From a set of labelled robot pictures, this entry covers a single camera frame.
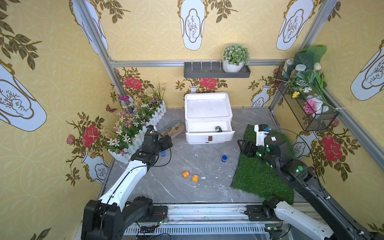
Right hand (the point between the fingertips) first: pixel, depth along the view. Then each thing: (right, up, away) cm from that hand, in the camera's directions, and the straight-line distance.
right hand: (248, 137), depth 72 cm
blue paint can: (-46, -12, +22) cm, 52 cm away
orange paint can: (-31, -22, +12) cm, 40 cm away
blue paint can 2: (-8, -15, +18) cm, 25 cm away
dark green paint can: (-12, +3, +13) cm, 18 cm away
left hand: (-46, -2, +13) cm, 47 cm away
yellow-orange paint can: (-26, -24, +11) cm, 37 cm away
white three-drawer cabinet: (-18, +10, +11) cm, 23 cm away
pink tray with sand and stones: (-41, +2, +33) cm, 53 cm away
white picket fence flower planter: (-65, -1, +11) cm, 66 cm away
